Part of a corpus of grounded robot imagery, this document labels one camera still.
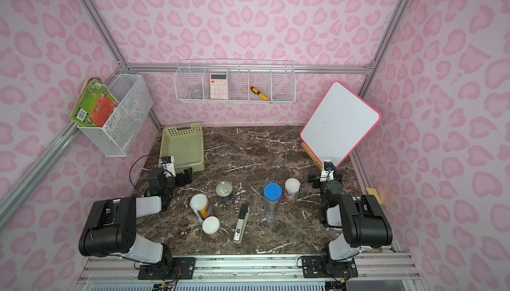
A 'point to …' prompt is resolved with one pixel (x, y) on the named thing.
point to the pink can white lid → (291, 187)
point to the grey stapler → (243, 212)
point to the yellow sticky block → (374, 192)
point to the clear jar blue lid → (273, 193)
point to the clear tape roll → (196, 94)
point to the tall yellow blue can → (200, 203)
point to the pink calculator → (218, 89)
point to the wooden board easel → (319, 164)
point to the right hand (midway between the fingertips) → (322, 164)
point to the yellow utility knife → (259, 94)
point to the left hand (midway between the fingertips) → (180, 166)
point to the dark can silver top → (224, 191)
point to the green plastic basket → (184, 143)
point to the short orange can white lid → (210, 226)
